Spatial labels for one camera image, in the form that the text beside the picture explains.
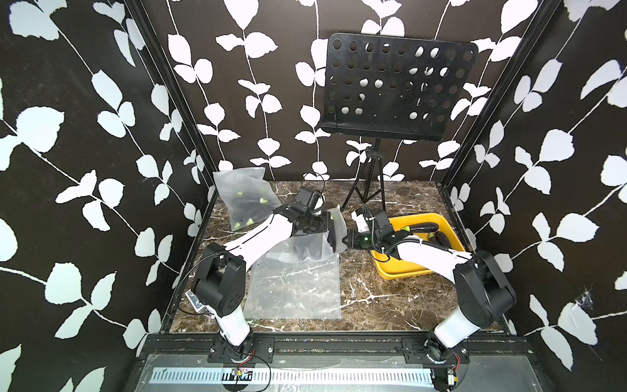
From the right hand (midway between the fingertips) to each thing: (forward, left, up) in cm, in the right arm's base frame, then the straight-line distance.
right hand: (339, 236), depth 88 cm
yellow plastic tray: (-8, -20, -10) cm, 24 cm away
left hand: (+3, +2, +5) cm, 6 cm away
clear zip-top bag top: (+35, +43, -6) cm, 56 cm away
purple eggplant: (+17, +40, -6) cm, 44 cm away
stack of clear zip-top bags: (-12, +15, -11) cm, 22 cm away
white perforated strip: (-41, +15, -11) cm, 45 cm away
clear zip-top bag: (-2, +13, -4) cm, 14 cm away
